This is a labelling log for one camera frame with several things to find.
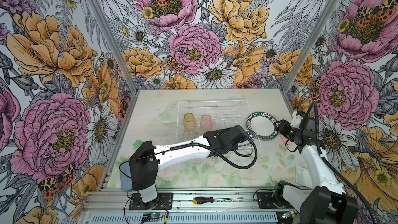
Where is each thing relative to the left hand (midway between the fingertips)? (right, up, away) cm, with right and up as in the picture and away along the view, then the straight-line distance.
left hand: (227, 135), depth 79 cm
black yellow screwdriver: (-9, -29, -5) cm, 31 cm away
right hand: (+27, +3, +4) cm, 27 cm away
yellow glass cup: (-20, +5, +13) cm, 24 cm away
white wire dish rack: (+2, +9, +24) cm, 25 cm away
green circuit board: (-35, -35, -8) cm, 50 cm away
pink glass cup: (-10, +4, +13) cm, 17 cm away
